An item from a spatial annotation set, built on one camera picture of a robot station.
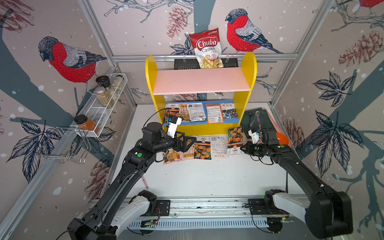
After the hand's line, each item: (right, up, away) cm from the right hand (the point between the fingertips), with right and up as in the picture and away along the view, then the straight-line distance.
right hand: (240, 146), depth 84 cm
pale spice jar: (-72, +37, +1) cm, 81 cm away
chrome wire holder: (-77, +7, -27) cm, 82 cm away
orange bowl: (+30, +2, +10) cm, 32 cm away
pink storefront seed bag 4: (-34, +21, +14) cm, 42 cm away
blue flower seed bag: (-4, +19, +11) cm, 23 cm away
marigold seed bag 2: (-43, +22, +14) cm, 50 cm away
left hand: (-28, +9, -17) cm, 33 cm away
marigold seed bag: (-2, +2, +4) cm, 5 cm away
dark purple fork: (+24, -21, -4) cm, 32 cm away
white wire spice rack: (-76, +19, -9) cm, 79 cm away
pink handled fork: (-54, -20, -2) cm, 58 cm away
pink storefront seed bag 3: (-11, -2, +12) cm, 16 cm away
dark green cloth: (+19, +16, +27) cm, 36 cm away
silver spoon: (+22, +20, +30) cm, 42 cm away
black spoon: (+17, +19, +30) cm, 39 cm away
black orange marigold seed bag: (-22, -3, +12) cm, 25 cm away
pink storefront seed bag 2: (-30, -7, +9) cm, 32 cm away
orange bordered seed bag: (-14, +19, +11) cm, 26 cm away
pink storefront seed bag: (-41, -8, +8) cm, 43 cm away
